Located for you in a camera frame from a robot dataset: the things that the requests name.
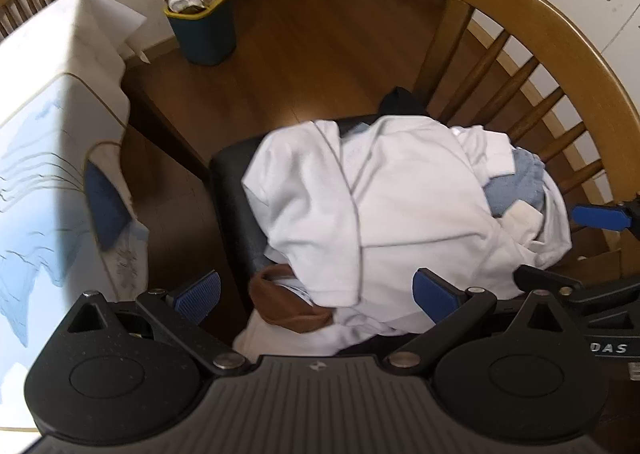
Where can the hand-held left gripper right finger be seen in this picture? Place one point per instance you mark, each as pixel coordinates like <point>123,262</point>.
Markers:
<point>431,290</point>

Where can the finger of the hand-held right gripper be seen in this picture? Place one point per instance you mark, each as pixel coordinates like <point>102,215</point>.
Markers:
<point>530,275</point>
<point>600,217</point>

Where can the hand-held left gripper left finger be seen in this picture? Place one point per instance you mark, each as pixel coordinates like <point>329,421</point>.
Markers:
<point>200,291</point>

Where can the white zip jacket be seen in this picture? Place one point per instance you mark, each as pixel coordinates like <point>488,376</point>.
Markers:
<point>390,194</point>

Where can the small cream cloth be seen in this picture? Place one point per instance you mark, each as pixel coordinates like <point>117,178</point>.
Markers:
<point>522,219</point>

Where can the brown garment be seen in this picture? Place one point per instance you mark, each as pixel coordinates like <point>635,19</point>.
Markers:
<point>280,304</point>

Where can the light blue garment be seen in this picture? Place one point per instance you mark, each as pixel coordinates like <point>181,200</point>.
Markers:
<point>515,184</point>

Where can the cream white garment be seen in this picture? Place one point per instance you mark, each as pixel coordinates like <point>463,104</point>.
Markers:
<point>280,339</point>

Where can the black garment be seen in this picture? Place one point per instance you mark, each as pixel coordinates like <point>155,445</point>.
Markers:
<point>400,102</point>

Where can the blue yellow-rimmed trash bin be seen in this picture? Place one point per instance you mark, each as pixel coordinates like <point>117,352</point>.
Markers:
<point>205,34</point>

